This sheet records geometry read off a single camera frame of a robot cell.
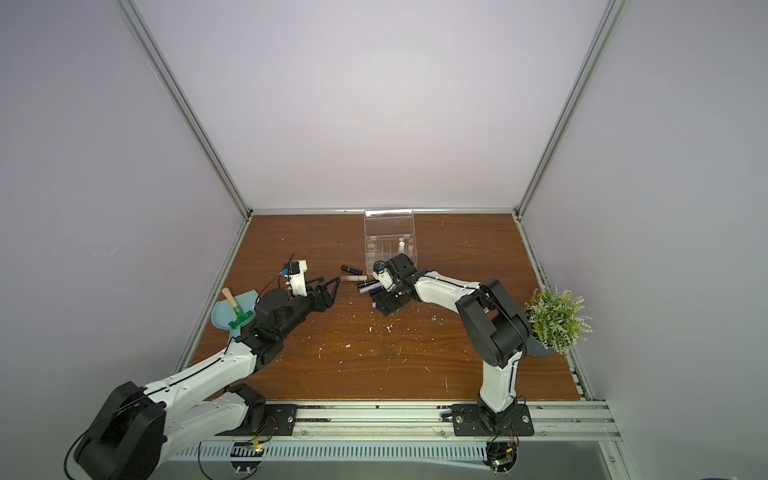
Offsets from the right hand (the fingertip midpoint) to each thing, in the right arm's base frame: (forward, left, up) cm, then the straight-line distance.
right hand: (387, 293), depth 94 cm
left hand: (-5, +13, +16) cm, 21 cm away
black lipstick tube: (+9, +13, 0) cm, 16 cm away
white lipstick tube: (+18, -4, +3) cm, 18 cm away
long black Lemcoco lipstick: (+4, +7, -1) cm, 9 cm away
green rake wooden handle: (-9, +45, 0) cm, 46 cm away
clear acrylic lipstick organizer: (+22, +1, +3) cm, 23 cm away
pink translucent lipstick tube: (+17, -8, +5) cm, 19 cm away
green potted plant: (-14, -44, +13) cm, 48 cm away
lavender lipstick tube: (+3, +6, -1) cm, 7 cm away
